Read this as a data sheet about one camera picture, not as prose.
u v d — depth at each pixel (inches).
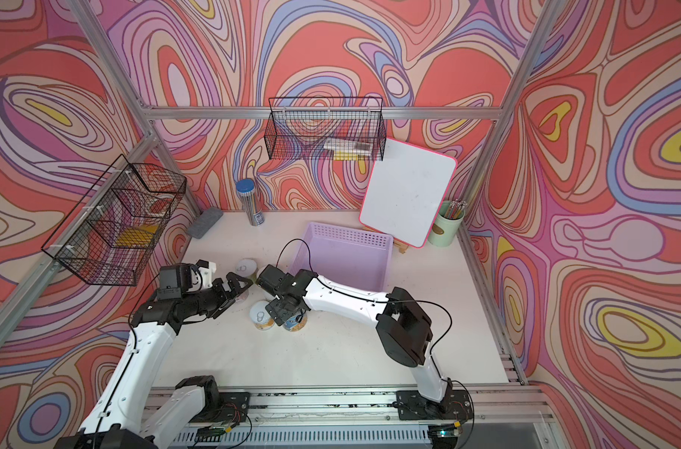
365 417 28.9
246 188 40.1
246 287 28.5
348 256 42.0
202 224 43.9
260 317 33.1
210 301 26.6
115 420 15.5
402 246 40.9
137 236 28.2
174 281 23.3
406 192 36.6
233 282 27.3
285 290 24.2
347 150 35.8
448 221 38.9
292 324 33.1
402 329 18.5
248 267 37.7
